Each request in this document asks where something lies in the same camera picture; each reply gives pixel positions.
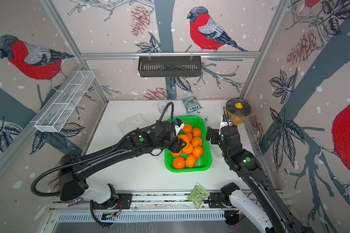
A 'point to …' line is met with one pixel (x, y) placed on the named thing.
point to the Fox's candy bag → (191, 104)
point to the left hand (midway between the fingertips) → (186, 140)
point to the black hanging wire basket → (172, 66)
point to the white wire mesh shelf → (56, 113)
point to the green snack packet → (198, 194)
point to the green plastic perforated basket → (192, 163)
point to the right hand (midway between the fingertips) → (217, 126)
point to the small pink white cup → (162, 106)
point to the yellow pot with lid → (237, 108)
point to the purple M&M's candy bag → (75, 201)
